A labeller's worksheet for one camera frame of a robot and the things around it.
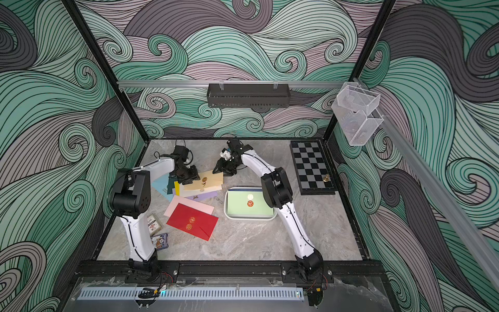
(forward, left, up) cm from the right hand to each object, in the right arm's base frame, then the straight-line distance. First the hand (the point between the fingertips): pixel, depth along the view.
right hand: (218, 172), depth 100 cm
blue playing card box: (-33, +22, -2) cm, 40 cm away
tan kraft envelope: (-2, +6, -3) cm, 7 cm away
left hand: (-1, +11, -2) cm, 12 cm away
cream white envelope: (-10, +17, -3) cm, 20 cm away
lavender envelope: (-12, +7, -5) cm, 14 cm away
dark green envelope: (-6, +25, -2) cm, 26 cm away
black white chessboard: (+3, -50, 0) cm, 50 cm away
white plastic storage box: (-22, -17, -5) cm, 28 cm away
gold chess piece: (-5, -55, +1) cm, 55 cm away
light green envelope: (-17, -15, -1) cm, 22 cm away
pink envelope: (-14, +20, -3) cm, 24 cm away
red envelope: (-24, +10, -4) cm, 26 cm away
